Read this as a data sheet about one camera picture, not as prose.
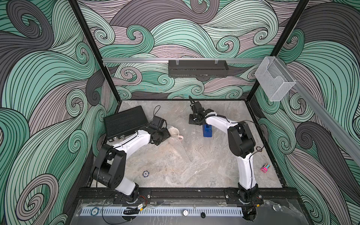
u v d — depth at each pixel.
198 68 0.95
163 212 0.63
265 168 0.81
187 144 0.93
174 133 0.90
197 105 0.83
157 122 0.70
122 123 1.00
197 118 0.77
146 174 0.81
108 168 0.43
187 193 0.75
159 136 0.74
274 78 0.79
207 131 0.93
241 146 0.54
